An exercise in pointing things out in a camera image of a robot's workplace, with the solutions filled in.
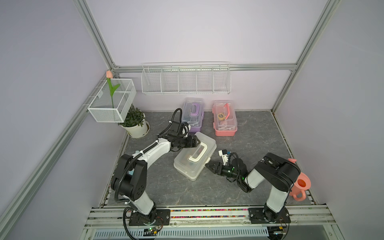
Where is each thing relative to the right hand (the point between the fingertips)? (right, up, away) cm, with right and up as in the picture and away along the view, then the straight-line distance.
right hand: (206, 165), depth 85 cm
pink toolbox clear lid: (+14, +24, +17) cm, 33 cm away
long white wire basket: (-13, +55, +13) cm, 58 cm away
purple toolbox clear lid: (-9, +35, +30) cm, 47 cm away
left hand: (-7, +12, +3) cm, 14 cm away
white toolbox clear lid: (-7, +5, -5) cm, 10 cm away
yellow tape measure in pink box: (+12, +30, +22) cm, 39 cm away
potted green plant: (-45, +24, +8) cm, 51 cm away
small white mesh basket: (-52, +37, -3) cm, 64 cm away
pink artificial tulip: (-55, +44, 0) cm, 71 cm away
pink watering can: (+48, -6, -11) cm, 49 cm away
